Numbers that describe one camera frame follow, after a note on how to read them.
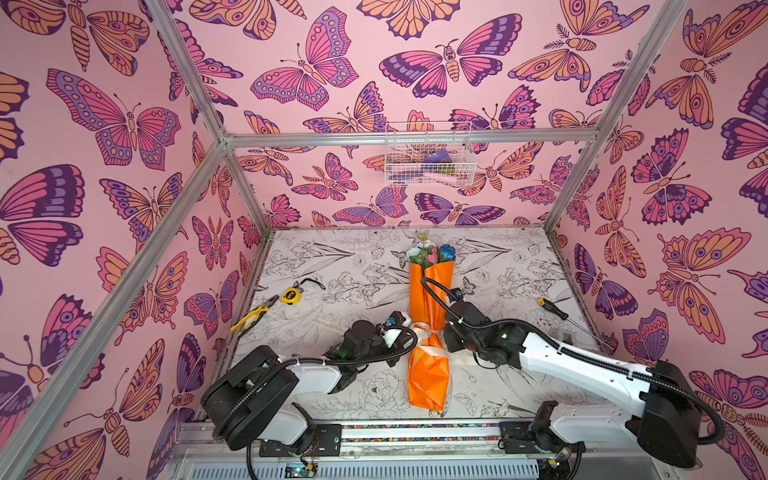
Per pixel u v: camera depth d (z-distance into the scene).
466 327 0.59
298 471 0.72
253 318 0.95
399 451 0.73
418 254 1.06
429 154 0.95
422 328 0.85
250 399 0.43
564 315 0.95
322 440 0.73
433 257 1.02
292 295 0.99
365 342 0.66
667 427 0.38
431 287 0.62
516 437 0.73
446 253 1.01
